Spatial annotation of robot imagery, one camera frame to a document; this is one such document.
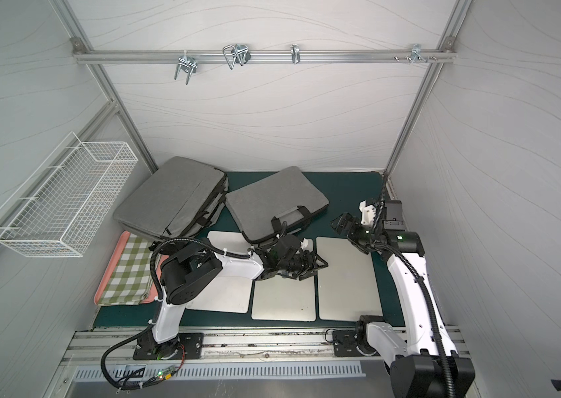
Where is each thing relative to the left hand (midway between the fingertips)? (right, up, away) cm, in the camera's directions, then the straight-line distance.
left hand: (327, 271), depth 82 cm
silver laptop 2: (-16, -10, +1) cm, 19 cm away
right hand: (+3, +15, -7) cm, 17 cm away
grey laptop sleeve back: (-22, +20, +22) cm, 37 cm away
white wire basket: (-78, +22, -14) cm, 82 cm away
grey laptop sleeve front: (-56, +24, +16) cm, 63 cm away
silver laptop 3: (+8, -7, +3) cm, 11 cm away
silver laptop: (-34, -8, +2) cm, 35 cm away
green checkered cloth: (-69, -4, +4) cm, 69 cm away
